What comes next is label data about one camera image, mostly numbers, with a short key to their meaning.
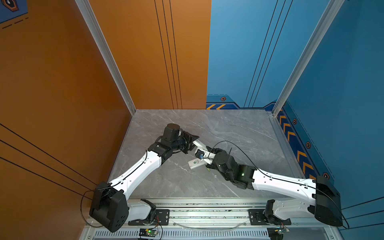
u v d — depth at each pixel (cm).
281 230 70
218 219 75
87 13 71
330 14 71
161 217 74
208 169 66
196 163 91
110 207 40
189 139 70
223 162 53
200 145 73
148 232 71
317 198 40
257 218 72
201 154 61
